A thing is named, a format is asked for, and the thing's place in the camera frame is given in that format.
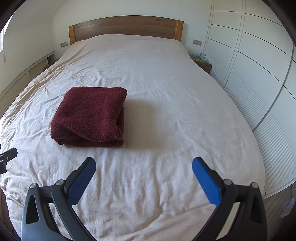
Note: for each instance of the white sliding wardrobe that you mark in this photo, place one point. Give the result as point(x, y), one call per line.
point(253, 60)

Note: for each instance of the wooden headboard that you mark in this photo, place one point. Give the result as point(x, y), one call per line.
point(153, 26)

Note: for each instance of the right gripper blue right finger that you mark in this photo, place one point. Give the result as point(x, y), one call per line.
point(250, 219)

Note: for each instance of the left wall switch plate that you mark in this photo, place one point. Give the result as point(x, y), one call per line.
point(64, 44)

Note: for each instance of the dark red knit sweater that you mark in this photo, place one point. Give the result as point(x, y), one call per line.
point(90, 117)

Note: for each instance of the low white wall cabinet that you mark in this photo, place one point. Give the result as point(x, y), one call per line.
point(9, 94)

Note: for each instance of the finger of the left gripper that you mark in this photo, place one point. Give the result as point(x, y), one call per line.
point(5, 157)

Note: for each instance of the wooden nightstand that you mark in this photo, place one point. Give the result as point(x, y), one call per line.
point(206, 66)

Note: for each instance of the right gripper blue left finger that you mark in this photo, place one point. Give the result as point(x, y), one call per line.
point(38, 222)

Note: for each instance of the items on nightstand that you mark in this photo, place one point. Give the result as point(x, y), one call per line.
point(202, 56)

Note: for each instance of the white bed sheet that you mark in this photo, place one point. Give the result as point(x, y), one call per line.
point(174, 112)

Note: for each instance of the right wall switch plate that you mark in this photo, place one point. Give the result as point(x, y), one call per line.
point(197, 42)

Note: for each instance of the wall switch plate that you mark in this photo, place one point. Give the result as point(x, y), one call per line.
point(64, 44)
point(197, 42)

